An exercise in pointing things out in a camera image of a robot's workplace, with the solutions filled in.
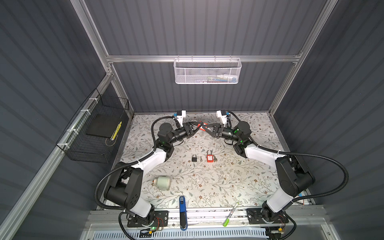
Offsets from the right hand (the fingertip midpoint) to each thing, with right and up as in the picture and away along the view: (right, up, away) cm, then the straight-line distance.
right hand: (204, 131), depth 73 cm
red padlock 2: (+5, -17, +20) cm, 27 cm away
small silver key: (-1, -19, +21) cm, 28 cm away
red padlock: (-1, +4, 0) cm, 4 cm away
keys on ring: (+9, -19, +20) cm, 29 cm away
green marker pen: (+11, -44, -1) cm, 46 cm away
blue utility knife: (-10, -40, -1) cm, 42 cm away
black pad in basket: (-50, +3, 0) cm, 50 cm away
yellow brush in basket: (-44, -1, 0) cm, 44 cm away
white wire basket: (+5, +47, +44) cm, 64 cm away
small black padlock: (-5, -18, +21) cm, 28 cm away
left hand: (0, +3, 0) cm, 3 cm away
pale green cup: (-22, -27, +4) cm, 35 cm away
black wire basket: (-55, -3, -2) cm, 55 cm away
